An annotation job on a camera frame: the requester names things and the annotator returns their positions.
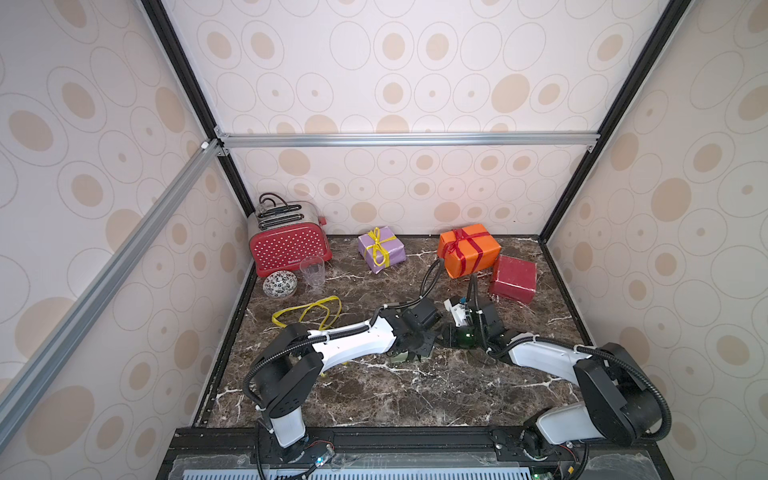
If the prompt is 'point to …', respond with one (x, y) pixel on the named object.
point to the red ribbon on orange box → (451, 247)
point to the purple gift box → (395, 247)
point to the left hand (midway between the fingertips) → (434, 343)
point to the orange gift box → (469, 250)
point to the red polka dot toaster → (283, 233)
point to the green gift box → (402, 357)
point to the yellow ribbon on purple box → (380, 254)
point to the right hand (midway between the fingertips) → (440, 333)
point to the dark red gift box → (514, 280)
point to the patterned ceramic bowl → (280, 284)
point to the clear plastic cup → (313, 268)
